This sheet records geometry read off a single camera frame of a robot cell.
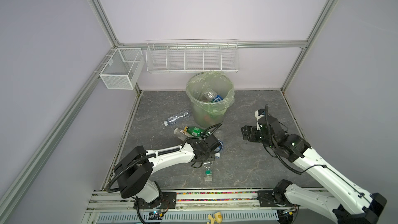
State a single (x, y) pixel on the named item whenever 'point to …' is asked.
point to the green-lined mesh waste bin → (208, 114)
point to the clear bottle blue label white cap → (211, 95)
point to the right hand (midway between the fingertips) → (249, 130)
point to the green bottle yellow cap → (194, 131)
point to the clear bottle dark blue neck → (172, 120)
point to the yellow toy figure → (217, 218)
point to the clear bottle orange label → (182, 135)
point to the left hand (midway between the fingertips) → (209, 157)
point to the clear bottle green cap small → (208, 173)
